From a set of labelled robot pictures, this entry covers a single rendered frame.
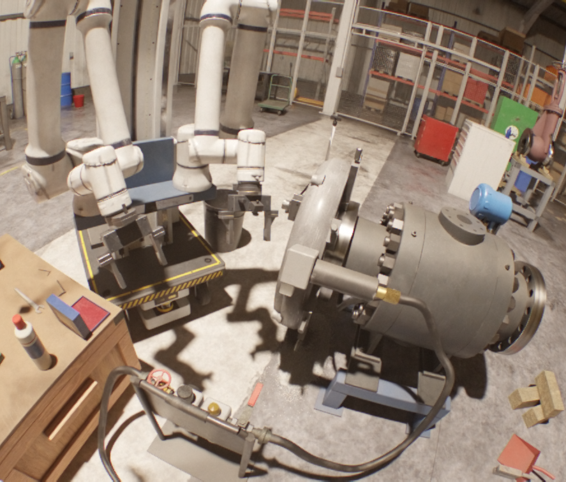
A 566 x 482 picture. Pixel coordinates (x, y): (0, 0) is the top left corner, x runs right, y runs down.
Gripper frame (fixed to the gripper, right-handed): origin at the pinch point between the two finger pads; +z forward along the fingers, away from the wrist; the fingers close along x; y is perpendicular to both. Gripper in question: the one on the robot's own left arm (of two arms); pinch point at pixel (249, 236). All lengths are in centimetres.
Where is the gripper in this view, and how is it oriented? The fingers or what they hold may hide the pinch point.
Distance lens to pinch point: 98.0
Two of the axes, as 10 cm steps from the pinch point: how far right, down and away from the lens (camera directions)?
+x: 8.4, -0.7, 5.4
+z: -0.4, 9.8, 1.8
